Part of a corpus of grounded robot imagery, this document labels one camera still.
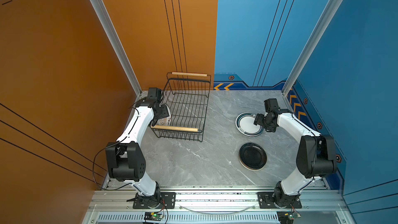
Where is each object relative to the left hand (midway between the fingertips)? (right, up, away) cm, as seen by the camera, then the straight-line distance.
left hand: (161, 112), depth 88 cm
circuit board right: (+63, -48, -18) cm, 81 cm away
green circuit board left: (+1, -47, -17) cm, 50 cm away
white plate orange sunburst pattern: (0, -6, +11) cm, 13 cm away
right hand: (+58, -7, +5) cm, 59 cm away
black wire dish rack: (+12, +12, +28) cm, 33 cm away
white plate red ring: (+51, -9, +12) cm, 54 cm away
